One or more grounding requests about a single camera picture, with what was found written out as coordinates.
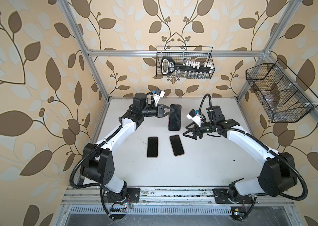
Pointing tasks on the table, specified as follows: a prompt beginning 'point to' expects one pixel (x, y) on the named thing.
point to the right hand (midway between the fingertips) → (186, 131)
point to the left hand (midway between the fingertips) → (174, 110)
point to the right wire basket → (285, 98)
